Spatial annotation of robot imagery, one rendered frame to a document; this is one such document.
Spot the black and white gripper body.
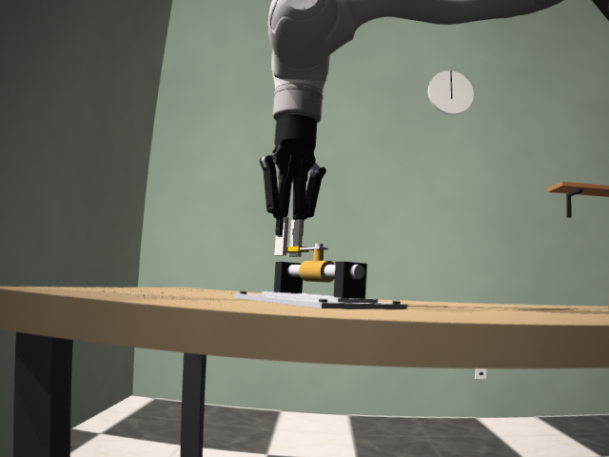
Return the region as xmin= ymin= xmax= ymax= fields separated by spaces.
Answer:
xmin=272 ymin=114 xmax=317 ymax=178

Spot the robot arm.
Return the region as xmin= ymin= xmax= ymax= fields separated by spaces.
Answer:
xmin=268 ymin=0 xmax=563 ymax=123

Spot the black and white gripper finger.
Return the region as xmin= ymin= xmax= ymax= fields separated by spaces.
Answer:
xmin=260 ymin=153 xmax=297 ymax=255
xmin=290 ymin=157 xmax=326 ymax=247

